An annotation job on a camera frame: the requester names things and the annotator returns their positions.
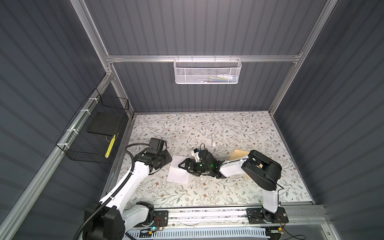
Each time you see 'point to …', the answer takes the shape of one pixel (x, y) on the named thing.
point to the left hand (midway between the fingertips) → (169, 158)
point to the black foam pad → (105, 122)
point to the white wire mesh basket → (207, 71)
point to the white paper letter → (176, 174)
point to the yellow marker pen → (110, 146)
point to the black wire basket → (92, 137)
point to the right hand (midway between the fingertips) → (183, 170)
